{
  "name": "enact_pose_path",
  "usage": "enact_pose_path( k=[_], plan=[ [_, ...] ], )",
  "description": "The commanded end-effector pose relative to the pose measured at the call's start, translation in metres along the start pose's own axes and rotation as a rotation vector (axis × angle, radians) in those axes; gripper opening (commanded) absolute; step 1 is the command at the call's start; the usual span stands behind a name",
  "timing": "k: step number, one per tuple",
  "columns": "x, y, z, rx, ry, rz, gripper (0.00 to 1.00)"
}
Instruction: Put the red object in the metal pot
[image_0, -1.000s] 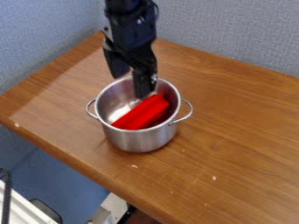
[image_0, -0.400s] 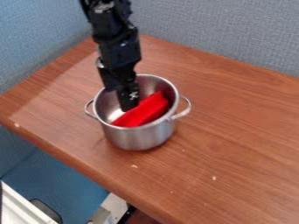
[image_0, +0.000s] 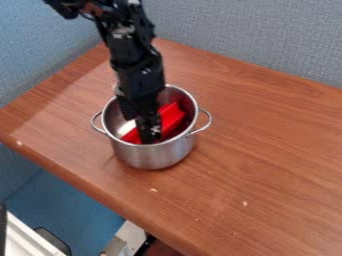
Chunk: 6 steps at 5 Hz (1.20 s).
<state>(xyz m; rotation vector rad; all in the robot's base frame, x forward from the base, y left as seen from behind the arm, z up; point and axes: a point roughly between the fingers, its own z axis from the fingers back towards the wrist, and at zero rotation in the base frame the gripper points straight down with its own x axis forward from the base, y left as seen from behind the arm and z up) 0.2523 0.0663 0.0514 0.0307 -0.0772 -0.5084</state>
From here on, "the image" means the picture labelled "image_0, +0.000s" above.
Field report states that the red rectangular block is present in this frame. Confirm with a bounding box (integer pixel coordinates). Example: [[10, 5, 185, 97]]
[[121, 101, 186, 144]]

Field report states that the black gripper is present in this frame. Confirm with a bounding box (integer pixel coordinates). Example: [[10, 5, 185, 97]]
[[111, 53, 166, 144]]

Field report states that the white appliance with black edge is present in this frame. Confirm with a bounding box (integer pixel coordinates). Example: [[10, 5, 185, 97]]
[[0, 210, 73, 256]]

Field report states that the white table frame bracket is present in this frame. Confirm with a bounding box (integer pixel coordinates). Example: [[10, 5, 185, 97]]
[[98, 221, 156, 256]]

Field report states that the black cable loop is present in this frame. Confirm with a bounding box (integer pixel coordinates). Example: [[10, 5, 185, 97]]
[[0, 203, 9, 256]]

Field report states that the stainless steel pot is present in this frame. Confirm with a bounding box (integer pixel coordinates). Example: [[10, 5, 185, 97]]
[[91, 85, 213, 170]]

